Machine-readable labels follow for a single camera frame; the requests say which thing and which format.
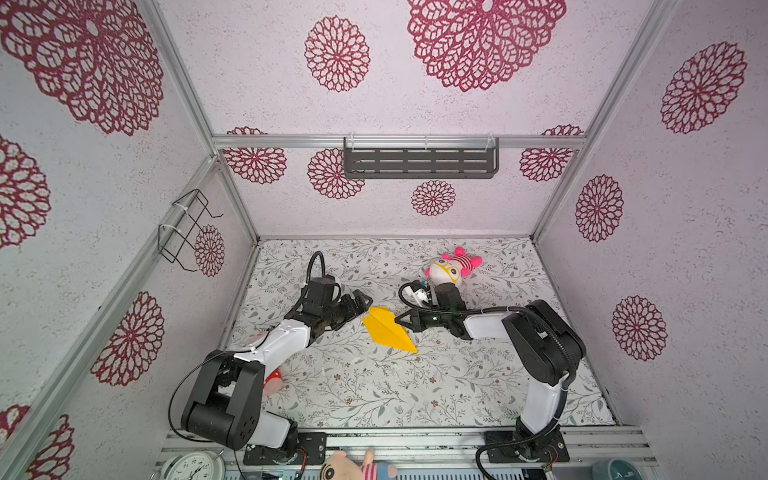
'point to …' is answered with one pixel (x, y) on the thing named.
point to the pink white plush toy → (450, 268)
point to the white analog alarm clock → (196, 465)
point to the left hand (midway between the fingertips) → (362, 310)
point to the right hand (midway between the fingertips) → (396, 317)
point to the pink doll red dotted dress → (274, 384)
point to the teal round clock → (616, 469)
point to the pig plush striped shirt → (342, 467)
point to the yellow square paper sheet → (380, 322)
